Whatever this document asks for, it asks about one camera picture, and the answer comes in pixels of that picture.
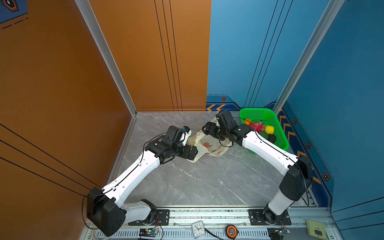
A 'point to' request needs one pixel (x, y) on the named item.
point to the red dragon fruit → (257, 126)
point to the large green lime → (263, 133)
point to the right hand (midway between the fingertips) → (205, 130)
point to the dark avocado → (271, 138)
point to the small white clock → (198, 229)
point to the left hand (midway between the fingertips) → (190, 147)
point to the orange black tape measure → (231, 231)
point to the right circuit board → (276, 233)
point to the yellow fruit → (269, 129)
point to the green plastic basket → (268, 117)
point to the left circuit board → (148, 232)
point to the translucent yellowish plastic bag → (205, 143)
